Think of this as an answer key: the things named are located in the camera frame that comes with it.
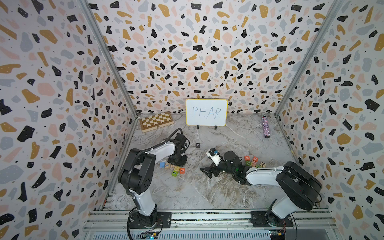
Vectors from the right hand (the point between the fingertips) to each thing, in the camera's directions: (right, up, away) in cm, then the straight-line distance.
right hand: (206, 163), depth 85 cm
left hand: (-14, -2, +8) cm, 16 cm away
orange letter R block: (+32, 0, +10) cm, 33 cm away
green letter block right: (+27, -2, +9) cm, 28 cm away
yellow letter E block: (-17, -3, +5) cm, 18 cm away
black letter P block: (-5, +8, +17) cm, 20 cm away
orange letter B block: (-14, -6, +5) cm, 16 cm away
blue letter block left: (-27, -3, +7) cm, 28 cm away
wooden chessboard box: (-37, +25, +28) cm, 53 cm away
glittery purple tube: (+46, +21, +28) cm, 58 cm away
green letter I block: (-19, -7, +4) cm, 20 cm away
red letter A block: (+27, +1, +10) cm, 29 cm away
